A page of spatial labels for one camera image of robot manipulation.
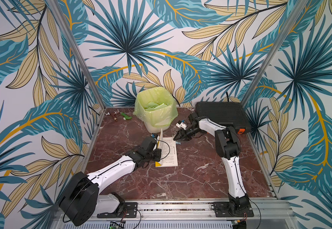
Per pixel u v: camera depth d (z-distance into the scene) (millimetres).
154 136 762
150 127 930
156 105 1026
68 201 415
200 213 733
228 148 631
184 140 965
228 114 1070
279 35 796
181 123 977
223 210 732
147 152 642
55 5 674
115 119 1097
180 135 922
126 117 1101
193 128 896
